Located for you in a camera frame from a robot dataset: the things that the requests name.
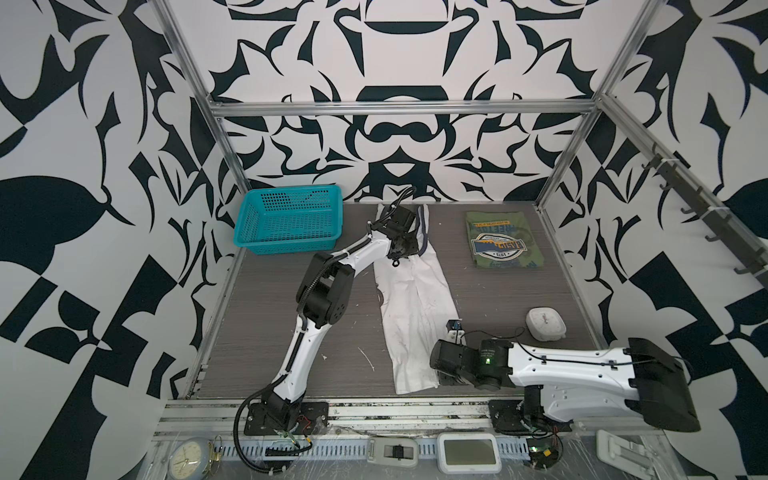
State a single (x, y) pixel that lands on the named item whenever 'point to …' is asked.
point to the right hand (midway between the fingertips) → (440, 375)
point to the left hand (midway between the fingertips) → (416, 241)
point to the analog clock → (188, 459)
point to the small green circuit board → (543, 452)
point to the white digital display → (468, 453)
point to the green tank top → (502, 240)
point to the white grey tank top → (416, 304)
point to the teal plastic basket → (290, 219)
